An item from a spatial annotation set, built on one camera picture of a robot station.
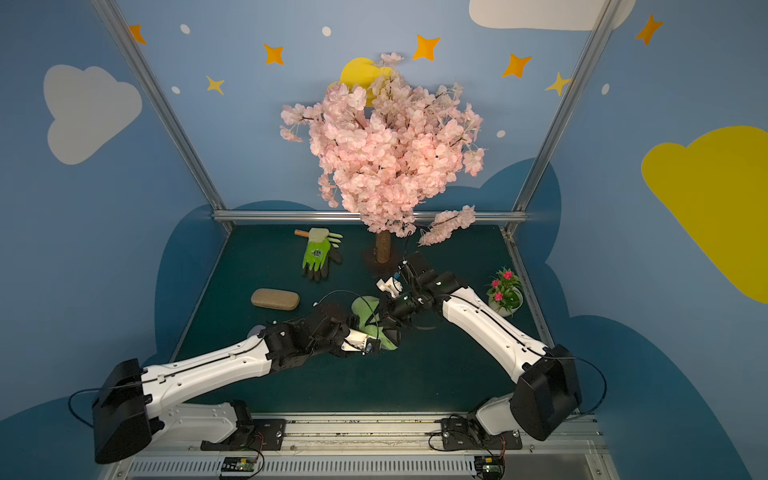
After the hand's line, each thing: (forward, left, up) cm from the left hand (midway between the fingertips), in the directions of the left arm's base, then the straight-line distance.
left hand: (359, 315), depth 79 cm
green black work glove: (+34, +19, -14) cm, 42 cm away
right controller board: (-31, -34, -18) cm, 50 cm away
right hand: (-4, -4, +4) cm, 7 cm away
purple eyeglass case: (+1, +33, -14) cm, 36 cm away
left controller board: (-33, +28, -17) cm, 46 cm away
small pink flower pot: (+10, -43, -4) cm, 44 cm away
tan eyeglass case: (+13, +30, -15) cm, 36 cm away
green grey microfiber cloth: (-2, -3, +7) cm, 8 cm away
